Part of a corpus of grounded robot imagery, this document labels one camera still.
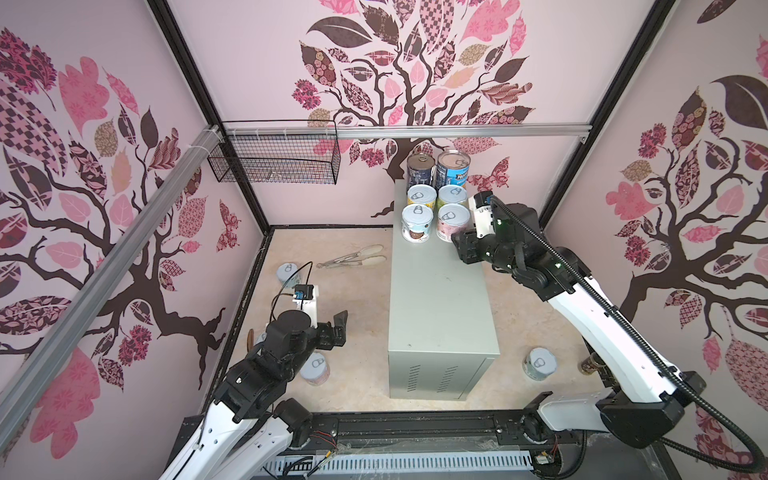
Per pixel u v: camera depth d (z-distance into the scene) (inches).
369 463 27.6
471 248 23.2
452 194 28.8
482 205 22.1
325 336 23.5
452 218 26.4
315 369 31.3
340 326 24.0
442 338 21.6
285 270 39.6
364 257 43.2
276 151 37.3
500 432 29.1
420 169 28.6
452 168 28.7
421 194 28.6
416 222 26.4
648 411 15.4
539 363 31.3
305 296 22.4
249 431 18.0
